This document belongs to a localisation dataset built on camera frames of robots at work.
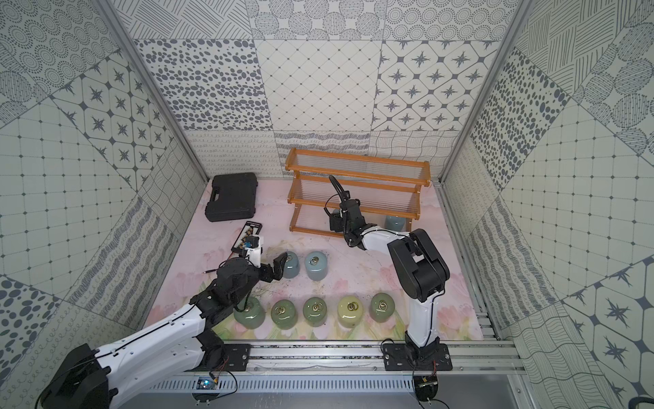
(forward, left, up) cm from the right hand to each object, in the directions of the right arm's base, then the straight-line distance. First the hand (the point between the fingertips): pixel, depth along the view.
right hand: (342, 216), depth 100 cm
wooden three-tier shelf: (+15, +10, +5) cm, 19 cm away
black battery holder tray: (-3, +38, -4) cm, 39 cm away
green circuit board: (-54, +39, -8) cm, 67 cm away
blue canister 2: (-21, +18, -1) cm, 28 cm away
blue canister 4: (-3, -21, 0) cm, 21 cm away
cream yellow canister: (-37, -2, +1) cm, 37 cm away
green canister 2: (-37, +8, +2) cm, 38 cm away
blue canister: (-22, +9, +2) cm, 24 cm away
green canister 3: (-38, +27, +1) cm, 47 cm away
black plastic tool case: (+12, +49, -2) cm, 50 cm away
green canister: (-38, +17, +1) cm, 42 cm away
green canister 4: (-35, -12, +1) cm, 37 cm away
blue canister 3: (-6, +2, +11) cm, 12 cm away
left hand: (-22, +20, +9) cm, 31 cm away
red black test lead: (-33, +29, +24) cm, 51 cm away
